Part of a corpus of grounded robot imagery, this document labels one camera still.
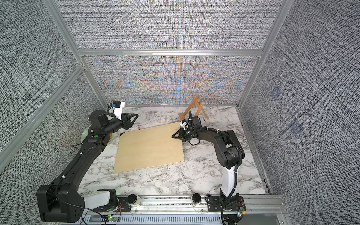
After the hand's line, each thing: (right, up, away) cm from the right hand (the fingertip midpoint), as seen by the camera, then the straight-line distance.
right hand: (173, 135), depth 93 cm
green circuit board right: (+34, -36, -24) cm, 55 cm away
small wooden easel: (+17, +17, -1) cm, 24 cm away
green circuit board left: (-30, -39, -23) cm, 54 cm away
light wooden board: (-16, -8, -1) cm, 18 cm away
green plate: (-62, 0, +4) cm, 62 cm away
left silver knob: (-18, -28, -27) cm, 43 cm away
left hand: (-19, +14, -17) cm, 29 cm away
